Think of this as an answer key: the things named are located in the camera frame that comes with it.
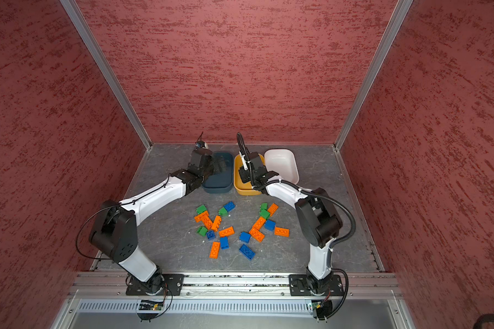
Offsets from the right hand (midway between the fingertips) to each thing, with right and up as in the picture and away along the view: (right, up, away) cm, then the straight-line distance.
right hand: (244, 171), depth 94 cm
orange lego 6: (+14, -18, 0) cm, 23 cm away
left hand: (-12, +3, -4) cm, 13 cm away
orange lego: (-18, -20, -4) cm, 28 cm away
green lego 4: (-10, -19, -2) cm, 21 cm away
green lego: (-20, -18, -2) cm, 27 cm away
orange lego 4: (+6, -27, -8) cm, 29 cm away
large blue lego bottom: (+2, -33, -12) cm, 35 cm away
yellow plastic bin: (0, -9, +2) cm, 9 cm away
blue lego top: (-7, -17, 0) cm, 18 cm away
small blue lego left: (-14, -28, -8) cm, 32 cm away
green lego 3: (+9, -20, -2) cm, 22 cm away
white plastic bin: (+21, +4, +17) cm, 27 cm away
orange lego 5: (+17, -27, -7) cm, 32 cm away
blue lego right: (+12, -24, -5) cm, 27 cm away
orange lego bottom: (-12, -32, -12) cm, 36 cm away
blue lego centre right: (+1, -28, -8) cm, 29 cm away
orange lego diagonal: (-18, -21, -4) cm, 28 cm away
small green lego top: (+10, -17, 0) cm, 19 cm away
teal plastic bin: (-11, -6, +5) cm, 14 cm away
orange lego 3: (-7, -27, -7) cm, 28 cm away
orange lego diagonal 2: (+7, -24, -4) cm, 25 cm away
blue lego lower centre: (-8, -30, -9) cm, 33 cm away
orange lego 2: (-12, -23, -6) cm, 26 cm away
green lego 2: (-18, -25, -9) cm, 32 cm away
